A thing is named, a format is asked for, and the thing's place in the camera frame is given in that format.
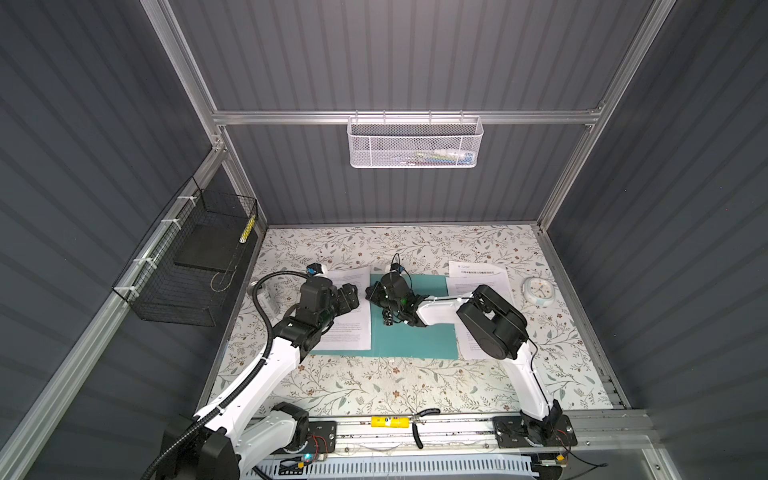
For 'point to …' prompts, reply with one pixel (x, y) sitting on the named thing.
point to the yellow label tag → (389, 422)
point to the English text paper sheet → (351, 329)
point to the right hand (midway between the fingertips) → (365, 291)
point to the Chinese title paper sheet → (464, 278)
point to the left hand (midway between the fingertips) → (346, 291)
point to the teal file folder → (399, 340)
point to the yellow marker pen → (247, 230)
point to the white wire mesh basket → (415, 142)
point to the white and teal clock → (538, 290)
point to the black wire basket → (180, 272)
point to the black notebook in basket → (214, 246)
